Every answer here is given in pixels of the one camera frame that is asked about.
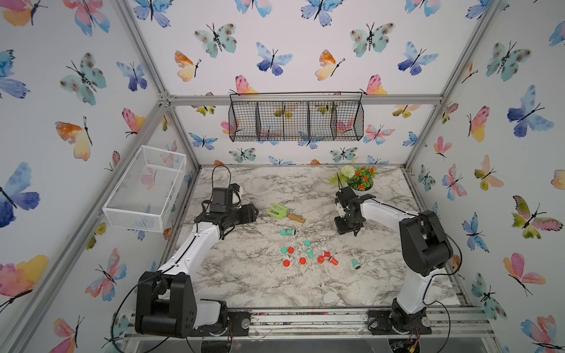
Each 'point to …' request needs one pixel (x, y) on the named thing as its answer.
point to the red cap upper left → (290, 250)
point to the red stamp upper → (326, 254)
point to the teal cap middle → (307, 243)
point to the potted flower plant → (358, 179)
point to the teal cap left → (284, 250)
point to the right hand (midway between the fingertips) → (345, 226)
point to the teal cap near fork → (283, 232)
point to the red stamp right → (334, 262)
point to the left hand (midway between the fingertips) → (253, 209)
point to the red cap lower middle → (302, 261)
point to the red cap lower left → (286, 263)
